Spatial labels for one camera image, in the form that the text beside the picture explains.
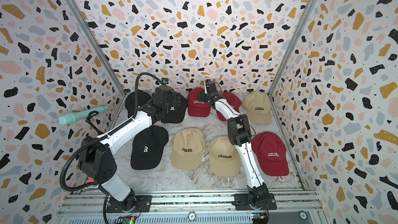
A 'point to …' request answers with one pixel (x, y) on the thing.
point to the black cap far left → (143, 98)
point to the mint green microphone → (74, 116)
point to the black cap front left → (148, 146)
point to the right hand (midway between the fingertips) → (205, 94)
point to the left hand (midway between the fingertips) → (173, 93)
